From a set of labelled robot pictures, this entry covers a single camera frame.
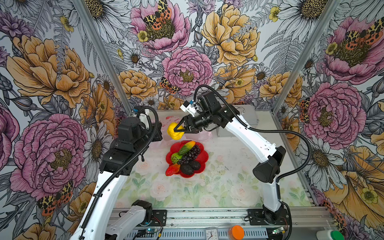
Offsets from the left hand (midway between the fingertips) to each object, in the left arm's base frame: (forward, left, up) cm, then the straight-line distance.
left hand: (161, 130), depth 67 cm
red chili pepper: (-7, -3, -25) cm, 26 cm away
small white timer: (-35, -22, -32) cm, 52 cm away
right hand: (-1, -8, -2) cm, 8 cm away
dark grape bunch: (+3, -12, -29) cm, 32 cm away
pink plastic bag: (+9, -13, -19) cm, 25 cm away
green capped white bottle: (-37, -70, -25) cm, 83 cm away
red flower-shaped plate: (+2, -20, -31) cm, 37 cm away
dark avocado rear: (-3, -14, -29) cm, 32 cm away
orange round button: (-35, -31, -24) cm, 53 cm away
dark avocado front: (-6, -10, -29) cm, 31 cm away
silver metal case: (+29, -51, -21) cm, 63 cm away
